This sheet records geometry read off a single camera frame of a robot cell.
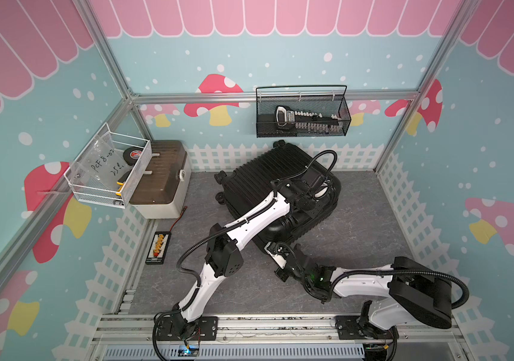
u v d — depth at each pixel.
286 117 0.89
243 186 0.85
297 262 0.66
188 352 0.72
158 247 0.92
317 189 0.67
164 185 0.89
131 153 0.80
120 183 0.64
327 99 0.92
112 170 0.70
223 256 0.52
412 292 0.44
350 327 0.75
